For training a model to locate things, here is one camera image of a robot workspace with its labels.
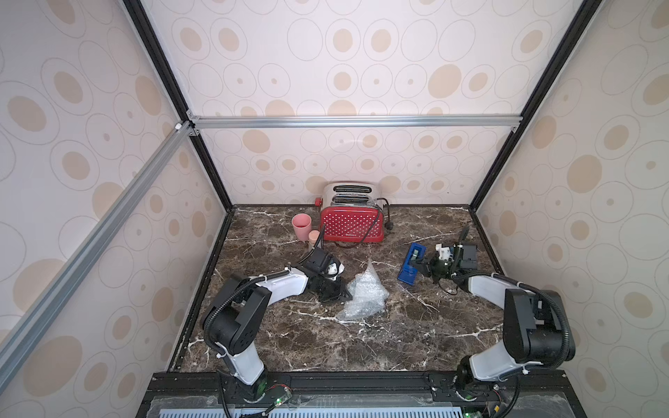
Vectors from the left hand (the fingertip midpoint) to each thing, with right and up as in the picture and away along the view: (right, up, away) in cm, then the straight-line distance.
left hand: (359, 298), depth 85 cm
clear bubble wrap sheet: (+4, 0, 0) cm, 4 cm away
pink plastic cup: (-21, +25, +18) cm, 37 cm away
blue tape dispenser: (+18, +7, +7) cm, 20 cm away
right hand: (+22, +12, +6) cm, 26 cm away
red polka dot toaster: (-2, +29, +10) cm, 31 cm away
